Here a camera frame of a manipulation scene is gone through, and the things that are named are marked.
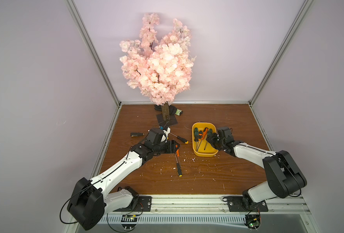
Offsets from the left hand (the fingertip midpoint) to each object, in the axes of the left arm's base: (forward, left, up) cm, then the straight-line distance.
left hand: (178, 145), depth 78 cm
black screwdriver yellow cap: (+12, -2, -14) cm, 19 cm away
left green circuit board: (-33, +25, -19) cm, 46 cm away
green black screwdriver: (+15, -12, -13) cm, 23 cm away
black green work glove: (+39, +5, -13) cm, 41 cm away
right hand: (+12, -19, -8) cm, 24 cm away
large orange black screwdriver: (+19, -19, -13) cm, 30 cm away
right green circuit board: (-32, -37, -17) cm, 52 cm away
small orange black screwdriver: (+15, -15, -13) cm, 25 cm away
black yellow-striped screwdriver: (-10, -1, -14) cm, 17 cm away
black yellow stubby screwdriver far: (+17, +32, -17) cm, 40 cm away
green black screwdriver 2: (+18, -22, -13) cm, 31 cm away
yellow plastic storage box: (+5, -18, -14) cm, 23 cm away
